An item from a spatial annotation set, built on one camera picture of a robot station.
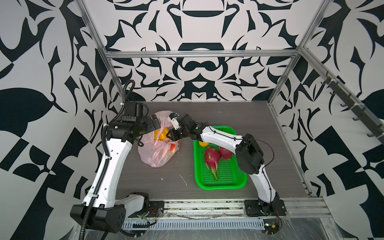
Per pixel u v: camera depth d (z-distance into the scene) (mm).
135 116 517
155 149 744
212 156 830
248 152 565
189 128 700
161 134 760
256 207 739
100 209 364
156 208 737
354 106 587
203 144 927
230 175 850
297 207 759
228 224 713
